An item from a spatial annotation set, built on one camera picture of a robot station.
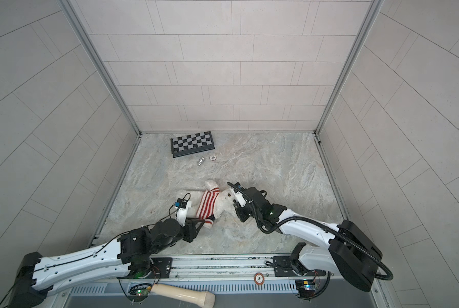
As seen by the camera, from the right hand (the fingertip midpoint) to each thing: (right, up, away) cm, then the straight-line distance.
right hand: (234, 207), depth 82 cm
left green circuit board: (-32, -24, -17) cm, 43 cm away
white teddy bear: (-4, +3, -3) cm, 6 cm away
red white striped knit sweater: (-11, +1, -3) cm, 12 cm away
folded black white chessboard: (-25, +28, +26) cm, 45 cm away
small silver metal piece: (-18, +19, +20) cm, 33 cm away
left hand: (-10, -4, -8) cm, 13 cm away
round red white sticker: (+10, -22, -12) cm, 27 cm away
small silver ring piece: (-12, +20, +23) cm, 33 cm away
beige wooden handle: (-12, -24, -19) cm, 33 cm away
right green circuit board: (+26, -25, -14) cm, 39 cm away
